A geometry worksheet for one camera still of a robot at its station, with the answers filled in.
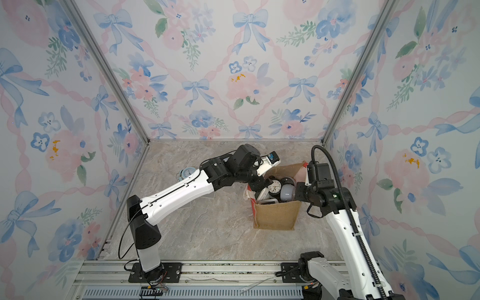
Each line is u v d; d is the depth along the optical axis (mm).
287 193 833
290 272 723
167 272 731
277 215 732
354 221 427
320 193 500
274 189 874
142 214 436
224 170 524
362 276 380
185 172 1003
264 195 837
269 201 821
